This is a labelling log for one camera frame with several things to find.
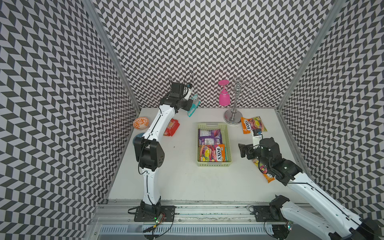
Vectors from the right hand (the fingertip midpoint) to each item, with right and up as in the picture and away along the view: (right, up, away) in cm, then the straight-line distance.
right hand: (248, 145), depth 78 cm
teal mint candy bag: (-28, +24, +16) cm, 40 cm away
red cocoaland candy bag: (-45, +8, +24) cm, 51 cm away
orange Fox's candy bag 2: (-17, -6, +11) cm, 22 cm away
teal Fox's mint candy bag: (-9, -8, +15) cm, 20 cm away
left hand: (-32, +24, +12) cm, 42 cm away
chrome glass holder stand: (-2, +32, +13) cm, 35 cm away
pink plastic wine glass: (-8, +30, +25) cm, 40 cm away
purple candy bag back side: (-19, +2, +19) cm, 27 cm away
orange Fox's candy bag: (+10, +10, +27) cm, 31 cm away
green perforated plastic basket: (-7, +8, +22) cm, 25 cm away
